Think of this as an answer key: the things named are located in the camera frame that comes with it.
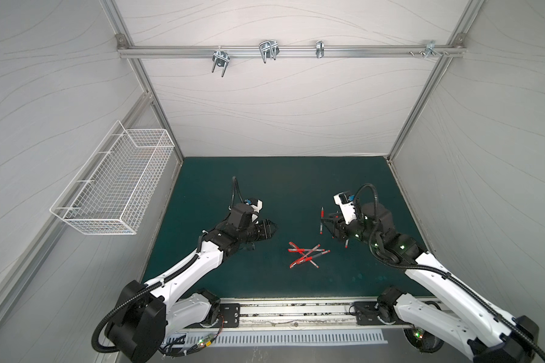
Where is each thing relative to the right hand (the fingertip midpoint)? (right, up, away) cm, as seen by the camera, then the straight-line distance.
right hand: (326, 217), depth 74 cm
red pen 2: (-6, -15, +13) cm, 21 cm away
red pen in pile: (-8, -15, +14) cm, 22 cm away
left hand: (-18, -5, +6) cm, 20 cm away
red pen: (+12, -14, +16) cm, 24 cm away
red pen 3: (-5, -18, +12) cm, 22 cm away
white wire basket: (-67, +9, -5) cm, 68 cm away
